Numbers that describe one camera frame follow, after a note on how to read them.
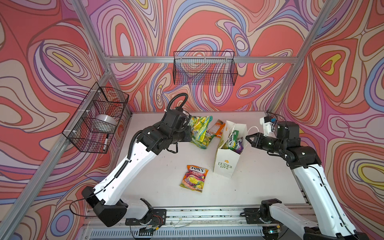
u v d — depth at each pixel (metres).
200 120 0.69
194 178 0.84
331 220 0.37
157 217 0.73
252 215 0.74
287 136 0.49
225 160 0.76
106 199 0.37
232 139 0.78
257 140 0.59
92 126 0.73
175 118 0.47
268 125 0.61
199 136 0.64
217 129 1.06
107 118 0.73
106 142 0.73
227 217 0.75
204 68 0.96
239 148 0.76
